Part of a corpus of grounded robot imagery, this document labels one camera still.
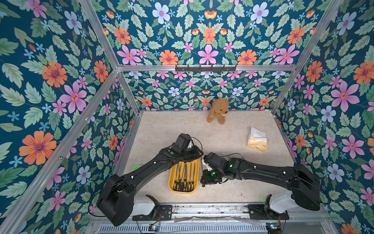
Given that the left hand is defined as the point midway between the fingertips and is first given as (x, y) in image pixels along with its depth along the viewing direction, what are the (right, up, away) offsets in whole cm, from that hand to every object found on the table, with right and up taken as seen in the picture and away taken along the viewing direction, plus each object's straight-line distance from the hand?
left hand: (204, 153), depth 80 cm
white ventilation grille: (-11, -35, -9) cm, 38 cm away
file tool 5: (-7, -18, +4) cm, 19 cm away
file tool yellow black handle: (-17, -17, +4) cm, 24 cm away
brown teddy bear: (+12, +27, +21) cm, 36 cm away
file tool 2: (-11, -20, +1) cm, 23 cm away
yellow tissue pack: (+37, +6, +18) cm, 42 cm away
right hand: (-2, -14, -4) cm, 15 cm away
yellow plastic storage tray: (-9, -12, +9) cm, 17 cm away
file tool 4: (-8, -17, +4) cm, 20 cm away
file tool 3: (-11, -15, +6) cm, 20 cm away
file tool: (-15, -17, +3) cm, 23 cm away
